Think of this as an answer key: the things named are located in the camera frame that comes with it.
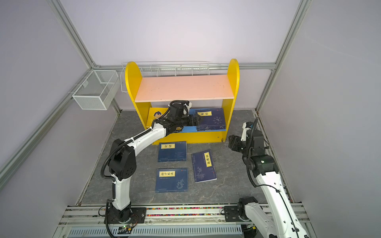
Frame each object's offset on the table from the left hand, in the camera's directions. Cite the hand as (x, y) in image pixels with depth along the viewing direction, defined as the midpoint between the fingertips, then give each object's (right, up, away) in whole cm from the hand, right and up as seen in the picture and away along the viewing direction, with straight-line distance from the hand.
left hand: (199, 118), depth 88 cm
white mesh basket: (-68, +18, +8) cm, 71 cm away
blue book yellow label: (-18, -21, +9) cm, 29 cm away
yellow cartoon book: (-28, +3, +4) cm, 28 cm away
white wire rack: (-22, +32, +6) cm, 40 cm away
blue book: (+7, 0, +4) cm, 8 cm away
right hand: (+18, -10, -13) cm, 24 cm away
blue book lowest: (+3, -29, +2) cm, 29 cm away
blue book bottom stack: (-16, -36, -3) cm, 39 cm away
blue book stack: (-4, -6, +5) cm, 9 cm away
